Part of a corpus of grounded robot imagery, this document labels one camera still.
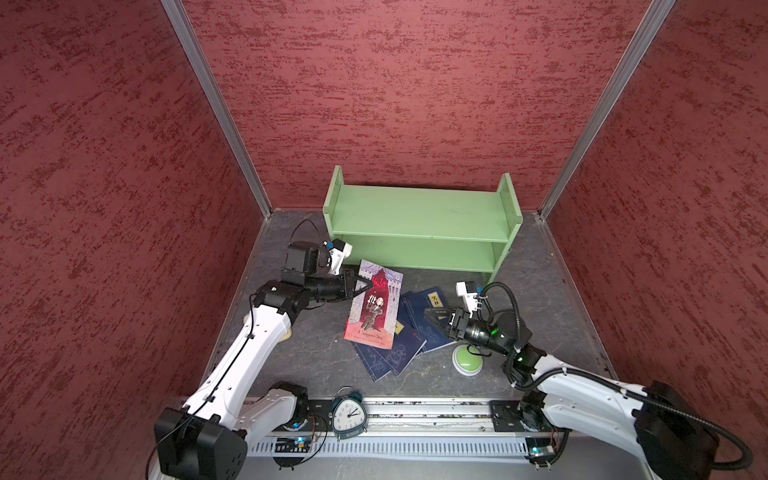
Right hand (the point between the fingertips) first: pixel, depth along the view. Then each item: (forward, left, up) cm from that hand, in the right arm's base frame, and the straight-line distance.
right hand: (423, 323), depth 70 cm
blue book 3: (+3, -4, -12) cm, 13 cm away
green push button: (-4, -13, -18) cm, 23 cm away
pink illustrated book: (+2, +12, +2) cm, 12 cm away
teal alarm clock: (-17, +19, -14) cm, 29 cm away
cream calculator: (+4, +39, -17) cm, 43 cm away
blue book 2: (-4, +13, -19) cm, 23 cm away
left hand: (+7, +13, +4) cm, 15 cm away
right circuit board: (-25, -28, -20) cm, 42 cm away
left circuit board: (-23, +34, -22) cm, 46 cm away
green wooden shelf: (+22, -9, +9) cm, 25 cm away
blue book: (0, +4, -16) cm, 17 cm away
